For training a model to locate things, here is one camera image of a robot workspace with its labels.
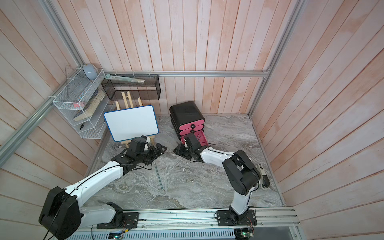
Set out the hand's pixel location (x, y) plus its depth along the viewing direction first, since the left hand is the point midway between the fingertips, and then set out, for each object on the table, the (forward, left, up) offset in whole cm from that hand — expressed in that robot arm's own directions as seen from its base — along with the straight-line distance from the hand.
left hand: (162, 154), depth 83 cm
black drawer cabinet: (+27, -13, 0) cm, 31 cm away
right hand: (+6, -6, -6) cm, 10 cm away
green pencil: (-8, +3, -13) cm, 16 cm away
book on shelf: (+27, +39, +19) cm, 51 cm away
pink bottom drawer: (+20, -23, -9) cm, 32 cm away
